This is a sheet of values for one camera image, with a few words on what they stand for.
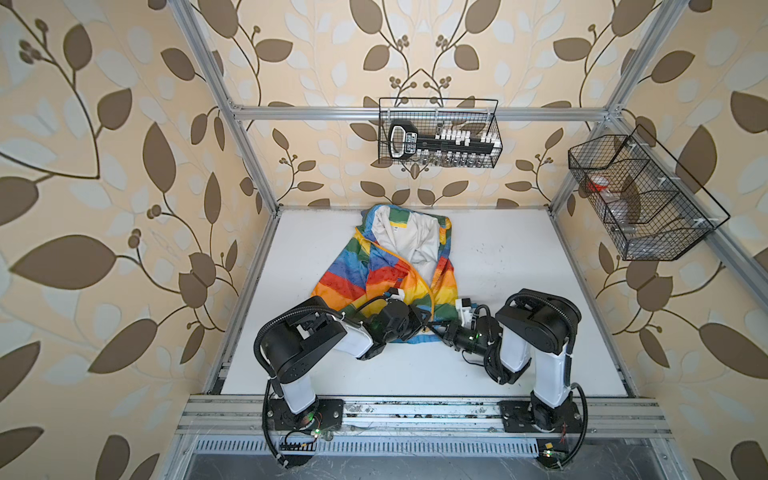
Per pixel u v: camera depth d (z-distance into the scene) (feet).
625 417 2.49
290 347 1.54
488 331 2.27
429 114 2.95
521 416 2.41
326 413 2.44
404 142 2.76
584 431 2.27
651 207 2.39
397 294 2.83
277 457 2.27
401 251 3.47
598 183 2.64
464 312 2.79
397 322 2.32
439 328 2.84
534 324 1.72
